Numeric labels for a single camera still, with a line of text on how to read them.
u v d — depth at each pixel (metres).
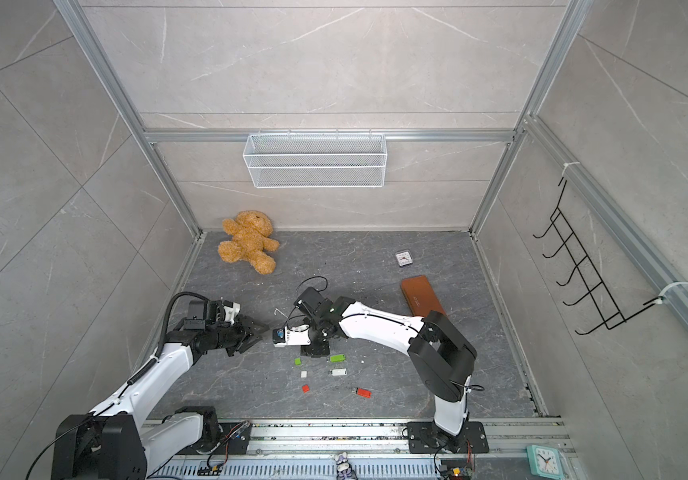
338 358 0.86
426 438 0.74
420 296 0.99
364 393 0.80
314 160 1.01
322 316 0.65
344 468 0.67
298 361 0.86
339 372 0.84
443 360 0.46
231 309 0.80
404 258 1.09
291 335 0.71
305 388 0.82
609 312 0.58
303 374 0.84
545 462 0.69
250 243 1.06
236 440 0.73
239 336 0.73
